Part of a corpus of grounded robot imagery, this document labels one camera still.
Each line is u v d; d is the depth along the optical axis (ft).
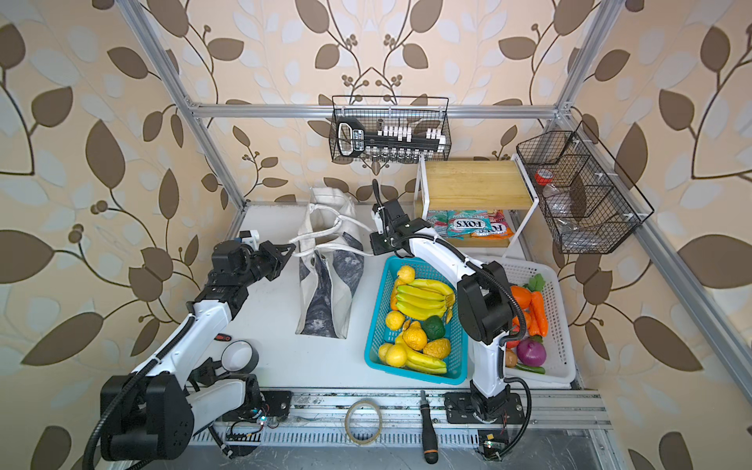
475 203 2.52
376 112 2.97
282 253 2.57
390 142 2.73
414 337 2.64
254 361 2.61
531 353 2.53
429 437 2.27
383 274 2.93
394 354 2.47
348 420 2.28
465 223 2.84
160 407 1.30
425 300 2.94
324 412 2.44
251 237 2.52
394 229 2.31
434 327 2.70
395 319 2.77
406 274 2.93
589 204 2.42
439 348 2.64
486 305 1.64
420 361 2.52
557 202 2.33
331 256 2.64
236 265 2.11
